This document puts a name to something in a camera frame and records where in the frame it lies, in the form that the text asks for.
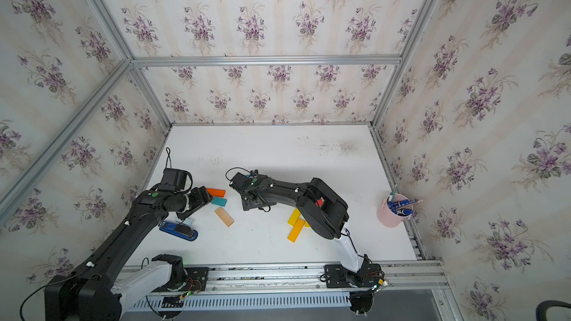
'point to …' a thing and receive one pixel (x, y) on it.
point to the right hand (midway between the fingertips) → (260, 202)
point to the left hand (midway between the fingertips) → (208, 203)
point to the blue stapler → (181, 231)
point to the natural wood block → (224, 216)
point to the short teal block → (219, 201)
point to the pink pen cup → (395, 209)
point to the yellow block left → (294, 217)
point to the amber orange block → (296, 230)
